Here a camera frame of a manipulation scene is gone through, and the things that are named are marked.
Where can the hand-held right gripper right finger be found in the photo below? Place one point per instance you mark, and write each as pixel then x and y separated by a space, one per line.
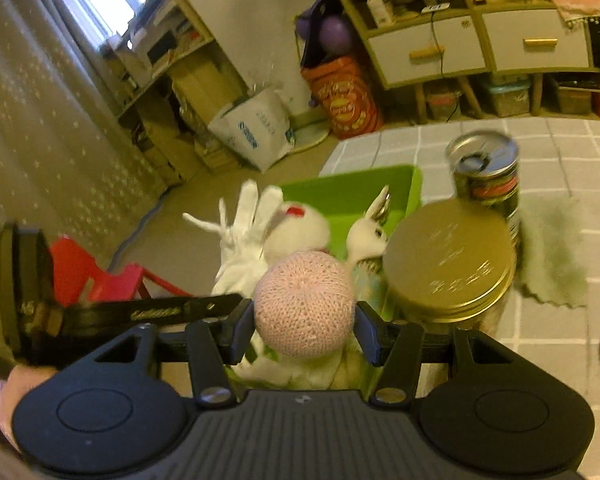
pixel 367 335

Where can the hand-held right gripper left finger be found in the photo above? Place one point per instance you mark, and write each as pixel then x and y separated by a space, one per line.
pixel 240 332

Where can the pink plush toy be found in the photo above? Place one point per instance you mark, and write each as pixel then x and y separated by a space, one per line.
pixel 305 300

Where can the white rabbit plush toy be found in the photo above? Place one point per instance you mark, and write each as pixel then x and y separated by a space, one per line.
pixel 367 235

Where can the white plush toy red hat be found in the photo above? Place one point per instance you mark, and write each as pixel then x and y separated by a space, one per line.
pixel 300 235

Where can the green plastic bin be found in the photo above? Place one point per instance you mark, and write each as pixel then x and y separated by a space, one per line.
pixel 340 195

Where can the person's left forearm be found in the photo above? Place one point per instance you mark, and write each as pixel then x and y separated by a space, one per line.
pixel 15 385

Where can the red plastic stool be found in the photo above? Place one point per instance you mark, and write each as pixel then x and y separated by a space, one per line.
pixel 75 265

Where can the glass jar gold lid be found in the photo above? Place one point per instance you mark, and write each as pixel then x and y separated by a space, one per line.
pixel 445 255

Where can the patterned beige curtain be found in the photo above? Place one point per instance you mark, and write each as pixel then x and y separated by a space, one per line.
pixel 40 135

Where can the metal tin can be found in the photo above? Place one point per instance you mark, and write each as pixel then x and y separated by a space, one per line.
pixel 485 180

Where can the grey-green fuzzy cloth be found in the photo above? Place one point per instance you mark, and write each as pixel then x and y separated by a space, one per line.
pixel 550 255

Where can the white round base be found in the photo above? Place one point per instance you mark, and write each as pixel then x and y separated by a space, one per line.
pixel 311 137

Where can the white paper bag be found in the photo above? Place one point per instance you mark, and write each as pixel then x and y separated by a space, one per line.
pixel 255 125

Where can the red printed bag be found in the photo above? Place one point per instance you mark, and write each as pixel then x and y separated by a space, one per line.
pixel 345 100

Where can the clear storage container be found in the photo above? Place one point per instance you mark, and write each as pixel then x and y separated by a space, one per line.
pixel 442 101

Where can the cardboard box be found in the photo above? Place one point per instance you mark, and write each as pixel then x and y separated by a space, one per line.
pixel 205 80

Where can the grey checkered tablecloth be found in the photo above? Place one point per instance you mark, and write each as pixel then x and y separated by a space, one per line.
pixel 580 170

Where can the teal lid storage container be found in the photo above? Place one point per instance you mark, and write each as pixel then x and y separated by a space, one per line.
pixel 510 96

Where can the wooden shelf unit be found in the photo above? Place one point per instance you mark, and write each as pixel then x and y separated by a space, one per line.
pixel 180 45

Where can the purple ball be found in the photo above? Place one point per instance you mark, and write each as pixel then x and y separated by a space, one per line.
pixel 305 26
pixel 336 33

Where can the dark storage container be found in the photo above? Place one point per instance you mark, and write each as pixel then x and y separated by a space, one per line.
pixel 575 98

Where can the dark flat board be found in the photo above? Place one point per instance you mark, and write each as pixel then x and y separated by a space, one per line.
pixel 320 15

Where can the white carton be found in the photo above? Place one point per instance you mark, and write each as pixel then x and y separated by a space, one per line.
pixel 380 10

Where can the small white device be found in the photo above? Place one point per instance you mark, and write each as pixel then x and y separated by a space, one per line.
pixel 435 8

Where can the wooden cabinet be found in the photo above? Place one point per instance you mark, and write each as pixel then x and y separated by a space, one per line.
pixel 480 10

